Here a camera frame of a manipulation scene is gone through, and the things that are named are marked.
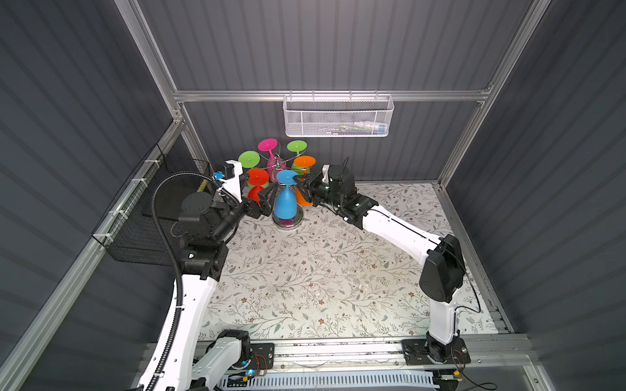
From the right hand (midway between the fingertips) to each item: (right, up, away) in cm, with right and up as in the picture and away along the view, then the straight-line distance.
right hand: (293, 181), depth 76 cm
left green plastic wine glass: (-16, +8, +7) cm, 19 cm away
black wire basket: (-45, -14, -8) cm, 48 cm away
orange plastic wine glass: (+3, +8, +7) cm, 11 cm away
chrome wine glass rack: (-1, -14, +29) cm, 33 cm away
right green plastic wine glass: (+1, +15, +14) cm, 20 cm away
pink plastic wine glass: (-7, +7, +8) cm, 13 cm away
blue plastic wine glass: (-3, -8, +7) cm, 11 cm away
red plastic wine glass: (-12, +1, +2) cm, 12 cm away
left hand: (-6, -1, -14) cm, 15 cm away
